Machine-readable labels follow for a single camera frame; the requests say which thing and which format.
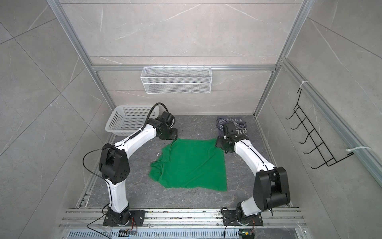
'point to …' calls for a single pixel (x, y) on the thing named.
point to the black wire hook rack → (326, 154)
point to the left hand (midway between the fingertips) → (175, 133)
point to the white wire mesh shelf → (176, 80)
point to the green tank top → (189, 164)
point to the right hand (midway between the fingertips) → (220, 142)
